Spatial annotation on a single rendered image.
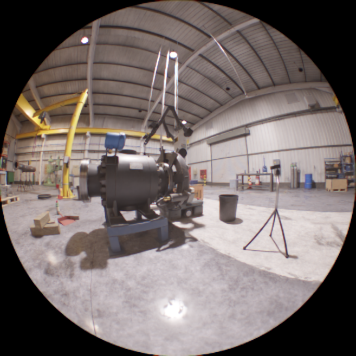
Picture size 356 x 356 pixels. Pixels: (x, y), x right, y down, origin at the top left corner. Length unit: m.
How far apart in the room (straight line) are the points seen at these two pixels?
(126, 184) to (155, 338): 1.04
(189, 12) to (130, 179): 7.76
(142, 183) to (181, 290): 0.88
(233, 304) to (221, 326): 0.14
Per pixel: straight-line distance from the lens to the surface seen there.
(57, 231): 1.56
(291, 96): 10.90
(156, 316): 0.65
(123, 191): 0.99
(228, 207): 1.61
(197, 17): 7.79
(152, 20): 8.02
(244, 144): 10.07
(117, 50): 9.06
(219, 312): 0.67
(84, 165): 1.09
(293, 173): 8.39
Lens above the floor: 0.61
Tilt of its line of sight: 1 degrees up
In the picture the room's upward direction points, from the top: straight up
